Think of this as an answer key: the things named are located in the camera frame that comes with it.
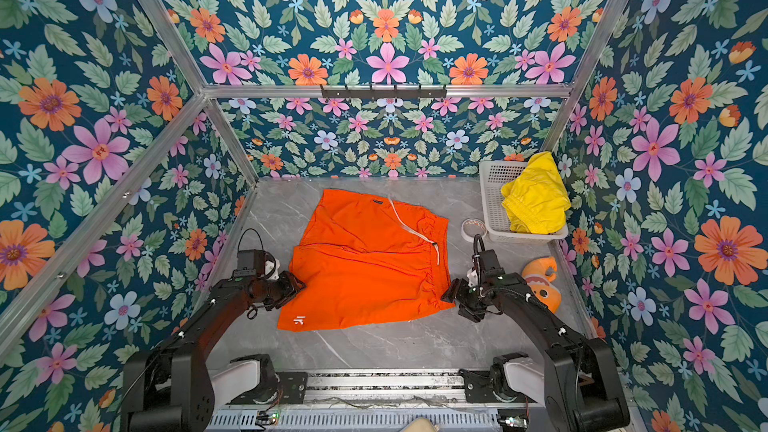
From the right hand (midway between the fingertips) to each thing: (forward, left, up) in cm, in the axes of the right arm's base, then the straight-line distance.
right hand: (448, 301), depth 84 cm
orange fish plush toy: (+9, -29, 0) cm, 30 cm away
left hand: (+5, +42, +3) cm, 42 cm away
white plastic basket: (+30, -20, -3) cm, 37 cm away
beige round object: (-28, +9, +1) cm, 30 cm away
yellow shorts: (+31, -32, +8) cm, 45 cm away
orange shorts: (+15, +25, -3) cm, 29 cm away
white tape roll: (+24, -10, -3) cm, 26 cm away
